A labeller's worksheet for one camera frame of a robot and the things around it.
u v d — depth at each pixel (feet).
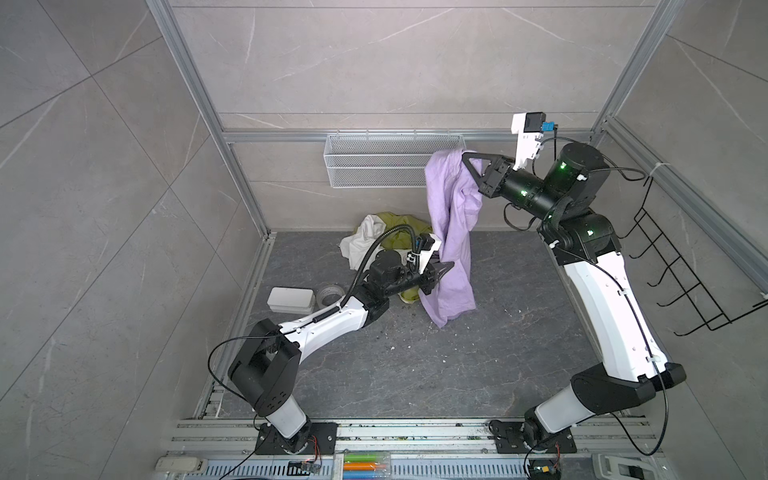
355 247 3.29
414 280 2.19
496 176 1.56
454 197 1.91
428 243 2.05
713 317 1.91
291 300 3.10
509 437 2.39
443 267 2.31
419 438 2.45
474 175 1.77
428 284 2.20
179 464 2.22
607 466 2.19
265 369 1.44
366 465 2.26
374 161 3.14
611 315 1.34
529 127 1.54
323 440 2.40
